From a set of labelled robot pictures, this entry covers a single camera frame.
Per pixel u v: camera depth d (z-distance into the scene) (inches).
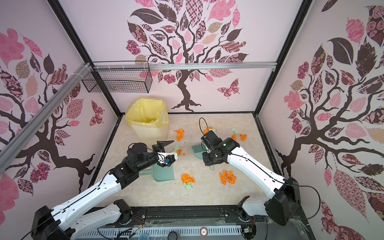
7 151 19.6
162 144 25.3
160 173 34.6
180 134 41.4
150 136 37.5
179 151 37.6
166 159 23.5
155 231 27.5
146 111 38.8
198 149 32.8
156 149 26.6
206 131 42.8
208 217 29.3
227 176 33.6
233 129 43.3
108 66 35.4
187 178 33.6
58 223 15.4
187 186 32.5
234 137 40.9
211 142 23.2
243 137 41.2
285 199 15.2
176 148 39.0
